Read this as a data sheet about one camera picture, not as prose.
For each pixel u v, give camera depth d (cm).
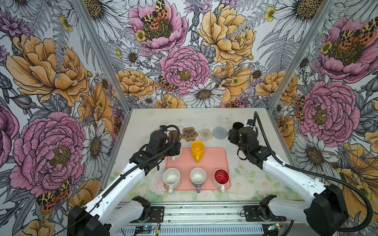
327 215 39
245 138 62
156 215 74
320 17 75
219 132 108
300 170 47
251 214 74
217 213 76
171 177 85
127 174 48
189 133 105
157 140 57
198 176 87
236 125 98
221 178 85
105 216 41
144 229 71
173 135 109
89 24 77
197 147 94
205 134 105
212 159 95
